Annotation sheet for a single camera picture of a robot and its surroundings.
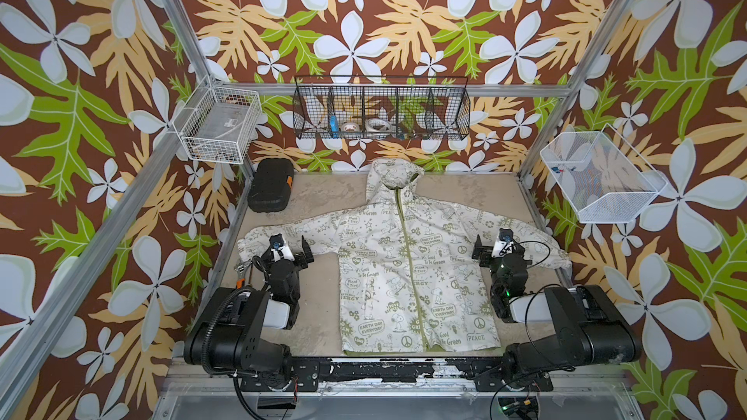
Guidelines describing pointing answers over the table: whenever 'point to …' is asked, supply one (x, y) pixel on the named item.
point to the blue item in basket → (334, 125)
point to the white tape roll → (377, 124)
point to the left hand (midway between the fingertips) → (288, 238)
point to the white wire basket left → (217, 122)
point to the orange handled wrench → (240, 268)
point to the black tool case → (268, 188)
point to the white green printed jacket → (412, 274)
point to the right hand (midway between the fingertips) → (493, 236)
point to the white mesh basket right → (602, 177)
